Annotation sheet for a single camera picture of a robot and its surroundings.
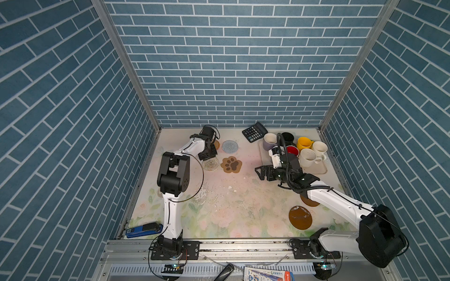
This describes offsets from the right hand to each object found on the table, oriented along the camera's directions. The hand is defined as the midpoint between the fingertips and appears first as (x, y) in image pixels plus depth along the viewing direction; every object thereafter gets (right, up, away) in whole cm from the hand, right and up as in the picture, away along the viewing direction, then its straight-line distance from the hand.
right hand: (261, 166), depth 85 cm
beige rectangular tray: (+37, -3, +15) cm, 40 cm away
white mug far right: (+38, +8, +17) cm, 42 cm away
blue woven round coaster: (-16, +9, +27) cm, 33 cm away
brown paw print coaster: (-15, -1, +17) cm, 23 cm away
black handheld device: (-17, -38, -19) cm, 46 cm away
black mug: (+19, +14, +18) cm, 30 cm away
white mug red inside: (+20, +8, +15) cm, 27 cm away
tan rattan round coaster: (-24, +10, +27) cm, 38 cm away
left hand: (-26, +4, +18) cm, 32 cm away
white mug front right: (+30, +3, +17) cm, 34 cm away
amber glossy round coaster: (+18, -25, -2) cm, 31 cm away
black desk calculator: (0, +18, +31) cm, 36 cm away
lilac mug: (+11, +13, +32) cm, 36 cm away
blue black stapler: (-52, -27, -9) cm, 59 cm away
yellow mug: (+28, +11, +19) cm, 36 cm away
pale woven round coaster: (-27, -1, +17) cm, 32 cm away
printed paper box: (-6, -40, -17) cm, 44 cm away
